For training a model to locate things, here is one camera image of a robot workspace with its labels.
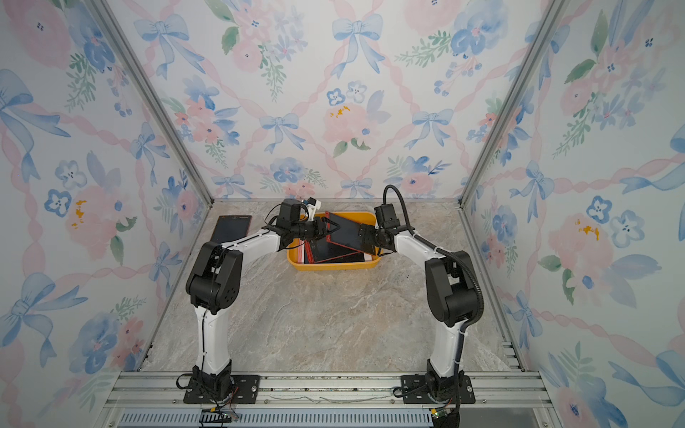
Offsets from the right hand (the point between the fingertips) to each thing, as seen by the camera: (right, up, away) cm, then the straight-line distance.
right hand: (366, 230), depth 102 cm
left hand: (-10, +1, -8) cm, 13 cm away
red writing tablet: (-5, -2, +9) cm, 10 cm away
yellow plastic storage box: (-2, +5, +5) cm, 7 cm away
